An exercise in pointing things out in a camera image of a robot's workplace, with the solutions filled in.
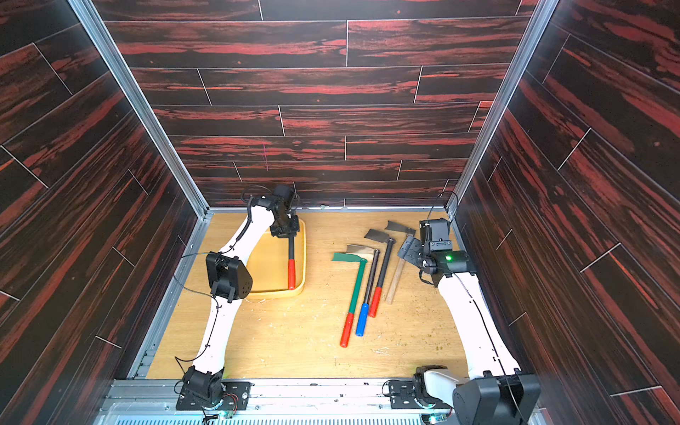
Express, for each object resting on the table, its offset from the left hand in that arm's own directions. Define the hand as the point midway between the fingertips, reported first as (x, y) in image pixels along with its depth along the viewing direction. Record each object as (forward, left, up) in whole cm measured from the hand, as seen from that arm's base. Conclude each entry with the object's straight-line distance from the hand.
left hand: (297, 233), depth 101 cm
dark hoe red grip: (-21, -31, -8) cm, 38 cm away
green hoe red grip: (-31, -20, -8) cm, 38 cm away
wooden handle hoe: (-9, -40, -8) cm, 42 cm away
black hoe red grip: (-16, 0, +1) cm, 16 cm away
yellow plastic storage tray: (-9, +11, -8) cm, 17 cm away
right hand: (-18, -42, +13) cm, 48 cm away
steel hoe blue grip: (-3, -27, -8) cm, 28 cm away
